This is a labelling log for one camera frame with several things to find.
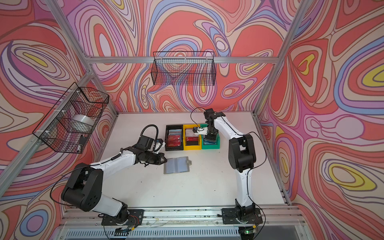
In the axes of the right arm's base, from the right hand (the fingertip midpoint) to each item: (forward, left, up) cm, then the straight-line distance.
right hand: (212, 139), depth 97 cm
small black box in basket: (-12, +68, +20) cm, 72 cm away
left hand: (-14, +28, 0) cm, 32 cm away
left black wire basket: (-6, +75, +25) cm, 80 cm away
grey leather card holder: (-15, +23, -5) cm, 28 cm away
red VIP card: (+3, +26, -4) cm, 27 cm away
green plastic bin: (-4, +2, -3) cm, 5 cm away
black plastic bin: (+10, +25, 0) cm, 26 cm away
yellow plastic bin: (+3, +14, -6) cm, 15 cm away
